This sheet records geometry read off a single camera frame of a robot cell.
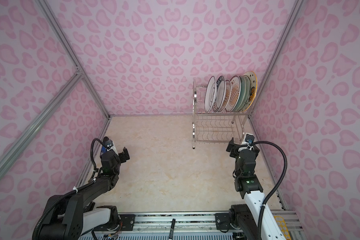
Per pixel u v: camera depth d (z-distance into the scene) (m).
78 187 0.70
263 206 0.47
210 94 0.86
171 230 0.72
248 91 0.74
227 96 0.80
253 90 0.75
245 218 0.60
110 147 0.74
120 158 0.72
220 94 0.82
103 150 0.98
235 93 0.80
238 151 0.66
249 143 0.61
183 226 0.72
